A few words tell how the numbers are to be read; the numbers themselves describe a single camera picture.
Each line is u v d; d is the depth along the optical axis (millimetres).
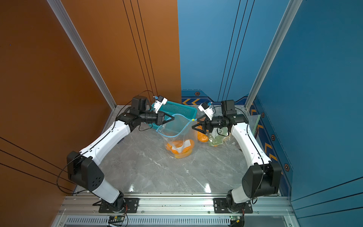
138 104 610
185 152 854
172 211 733
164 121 705
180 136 704
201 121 756
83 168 430
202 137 904
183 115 729
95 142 483
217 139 905
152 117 670
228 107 621
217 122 659
